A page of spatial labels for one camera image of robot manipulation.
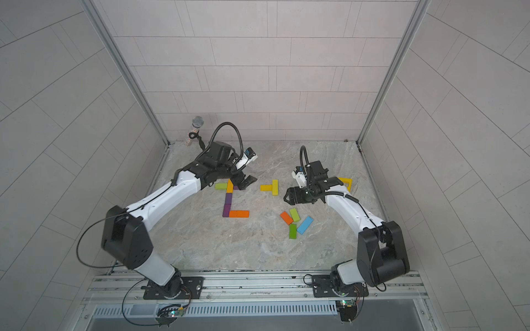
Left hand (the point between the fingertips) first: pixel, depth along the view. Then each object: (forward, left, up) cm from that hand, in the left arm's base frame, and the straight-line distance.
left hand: (253, 168), depth 83 cm
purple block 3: (-11, +12, -17) cm, 24 cm away
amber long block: (+1, +12, -16) cm, 20 cm away
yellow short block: (+1, -5, -17) cm, 17 cm away
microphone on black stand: (+17, +24, +10) cm, 31 cm away
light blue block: (-16, -22, -17) cm, 33 cm away
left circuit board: (-47, +26, -17) cm, 56 cm away
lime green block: (-12, -18, -17) cm, 27 cm away
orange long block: (-12, +6, -17) cm, 22 cm away
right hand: (-8, -16, -8) cm, 20 cm away
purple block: (-12, +5, +4) cm, 14 cm away
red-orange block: (-13, -14, -18) cm, 26 cm away
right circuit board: (-45, -34, -19) cm, 60 cm away
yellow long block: (+1, -9, -16) cm, 19 cm away
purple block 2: (-4, +12, -17) cm, 22 cm away
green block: (-19, -17, -18) cm, 31 cm away
